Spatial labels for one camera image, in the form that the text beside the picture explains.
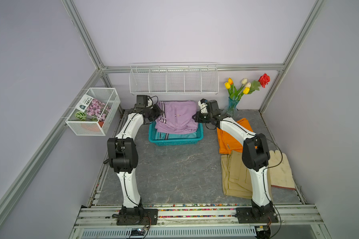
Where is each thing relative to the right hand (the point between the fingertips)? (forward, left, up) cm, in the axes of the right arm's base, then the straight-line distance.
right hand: (192, 115), depth 96 cm
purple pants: (0, +9, -2) cm, 9 cm away
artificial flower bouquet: (+10, -34, +14) cm, 38 cm away
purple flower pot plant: (-13, +51, +18) cm, 56 cm away
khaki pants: (-35, -24, -14) cm, 45 cm away
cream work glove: (-31, -51, -14) cm, 62 cm away
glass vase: (+14, -31, -10) cm, 35 cm away
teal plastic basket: (-10, +26, -11) cm, 30 cm away
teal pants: (-9, +21, -12) cm, 26 cm away
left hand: (+1, +18, +3) cm, 18 cm away
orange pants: (-12, -24, -14) cm, 30 cm away
